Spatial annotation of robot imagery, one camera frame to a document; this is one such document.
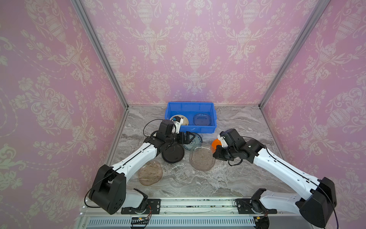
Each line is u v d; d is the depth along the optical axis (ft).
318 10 2.29
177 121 2.44
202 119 3.70
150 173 2.81
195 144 3.28
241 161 2.01
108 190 1.36
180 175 2.79
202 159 2.56
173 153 2.98
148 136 2.12
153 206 2.44
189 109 3.78
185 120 3.56
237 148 1.91
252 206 2.21
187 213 2.39
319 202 1.22
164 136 2.11
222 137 2.08
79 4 2.27
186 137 2.39
